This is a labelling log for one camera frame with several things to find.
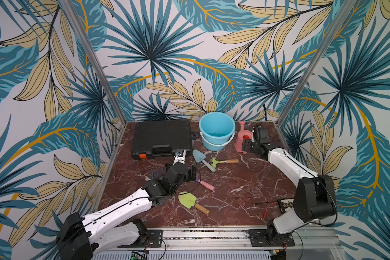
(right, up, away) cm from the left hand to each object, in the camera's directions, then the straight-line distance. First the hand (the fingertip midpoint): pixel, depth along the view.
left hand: (186, 165), depth 77 cm
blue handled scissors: (+4, +14, +33) cm, 36 cm away
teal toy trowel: (+7, +1, +23) cm, 24 cm away
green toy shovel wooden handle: (+1, -20, +8) cm, 21 cm away
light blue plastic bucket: (+18, +19, +29) cm, 39 cm away
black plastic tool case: (-21, +13, +24) cm, 34 cm away
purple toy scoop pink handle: (+6, -10, +14) cm, 18 cm away
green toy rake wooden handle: (+16, -1, +21) cm, 26 cm away
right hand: (+36, +10, +14) cm, 40 cm away
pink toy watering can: (+33, +15, +21) cm, 42 cm away
